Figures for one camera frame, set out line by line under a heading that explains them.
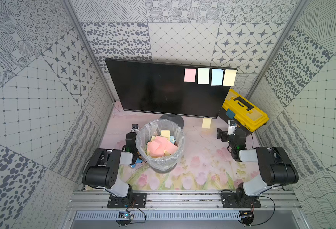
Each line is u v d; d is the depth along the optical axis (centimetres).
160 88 95
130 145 71
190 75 65
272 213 69
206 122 90
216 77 63
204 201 76
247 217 72
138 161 73
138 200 74
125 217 70
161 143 76
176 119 107
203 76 63
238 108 93
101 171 45
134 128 81
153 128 76
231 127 82
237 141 73
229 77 63
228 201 73
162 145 75
